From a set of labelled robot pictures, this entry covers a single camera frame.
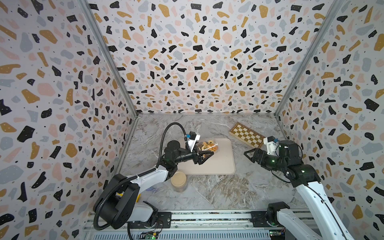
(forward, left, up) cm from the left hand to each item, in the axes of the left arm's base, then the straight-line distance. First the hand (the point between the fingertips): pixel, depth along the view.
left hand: (211, 150), depth 74 cm
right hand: (-3, -19, 0) cm, 19 cm away
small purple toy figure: (-12, +31, -21) cm, 39 cm away
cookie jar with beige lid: (-11, +17, -12) cm, 23 cm away
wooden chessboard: (+25, -28, -20) cm, 43 cm away
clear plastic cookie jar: (+2, 0, +2) cm, 3 cm away
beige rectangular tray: (+6, -9, -25) cm, 27 cm away
